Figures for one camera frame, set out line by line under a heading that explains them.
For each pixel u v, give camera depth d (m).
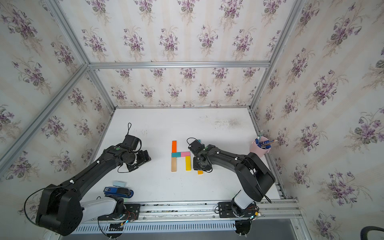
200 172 0.86
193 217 0.72
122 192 0.78
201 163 0.74
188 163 0.90
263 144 0.88
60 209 0.39
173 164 0.90
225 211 0.73
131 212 0.72
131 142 0.67
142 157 0.75
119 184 0.80
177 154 0.94
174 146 0.97
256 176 0.47
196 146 0.72
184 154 0.93
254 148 0.88
